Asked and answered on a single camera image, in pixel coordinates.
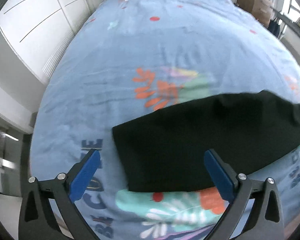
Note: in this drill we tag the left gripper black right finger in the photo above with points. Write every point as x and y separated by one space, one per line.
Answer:
265 220

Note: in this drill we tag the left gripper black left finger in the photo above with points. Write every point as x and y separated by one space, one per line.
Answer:
37 220

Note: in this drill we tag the black pants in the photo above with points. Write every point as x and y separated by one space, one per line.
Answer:
164 151

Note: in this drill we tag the dark blue bag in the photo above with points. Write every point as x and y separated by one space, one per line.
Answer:
276 27

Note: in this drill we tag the white wardrobe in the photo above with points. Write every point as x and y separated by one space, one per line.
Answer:
39 31

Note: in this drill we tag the blue patterned bed sheet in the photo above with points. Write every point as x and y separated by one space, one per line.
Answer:
133 57

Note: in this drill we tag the wooden dresser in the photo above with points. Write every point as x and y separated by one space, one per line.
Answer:
262 10

